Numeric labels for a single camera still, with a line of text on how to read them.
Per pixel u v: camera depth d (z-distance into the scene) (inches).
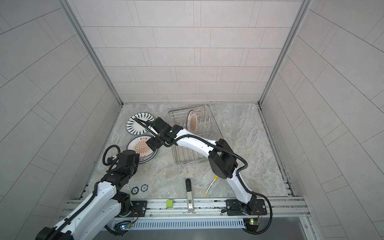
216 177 31.8
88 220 17.9
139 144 35.1
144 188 30.3
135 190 30.3
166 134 24.5
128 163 24.1
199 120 37.8
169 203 29.0
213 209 28.4
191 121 37.8
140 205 28.4
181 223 26.8
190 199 27.9
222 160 19.8
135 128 39.0
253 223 26.8
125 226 25.6
